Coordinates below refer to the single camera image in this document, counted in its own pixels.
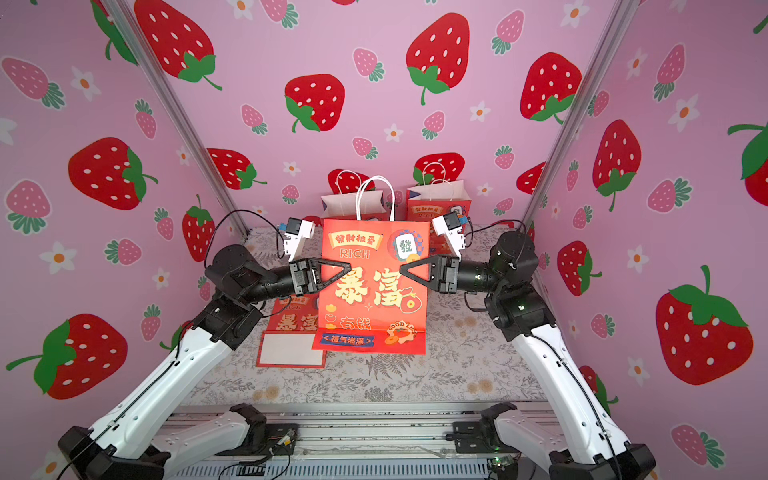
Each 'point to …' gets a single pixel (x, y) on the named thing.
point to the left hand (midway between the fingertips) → (349, 271)
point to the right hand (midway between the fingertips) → (406, 272)
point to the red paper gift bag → (288, 340)
